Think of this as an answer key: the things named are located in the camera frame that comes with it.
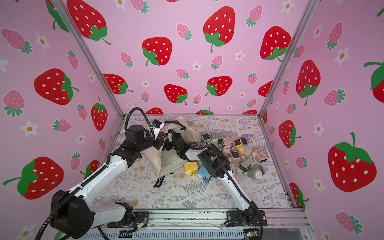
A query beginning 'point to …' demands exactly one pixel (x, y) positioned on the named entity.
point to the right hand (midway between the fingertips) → (160, 141)
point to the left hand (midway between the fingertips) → (167, 133)
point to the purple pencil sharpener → (247, 139)
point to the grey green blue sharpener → (256, 172)
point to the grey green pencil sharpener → (217, 139)
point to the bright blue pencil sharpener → (205, 174)
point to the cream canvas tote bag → (166, 161)
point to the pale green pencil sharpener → (246, 163)
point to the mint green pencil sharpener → (206, 137)
